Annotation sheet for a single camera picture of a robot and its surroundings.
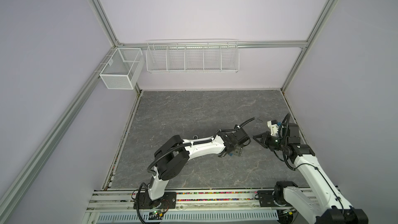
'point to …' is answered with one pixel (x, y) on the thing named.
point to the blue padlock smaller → (230, 154)
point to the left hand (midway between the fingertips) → (234, 148)
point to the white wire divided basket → (193, 56)
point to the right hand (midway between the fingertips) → (254, 138)
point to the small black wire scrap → (260, 120)
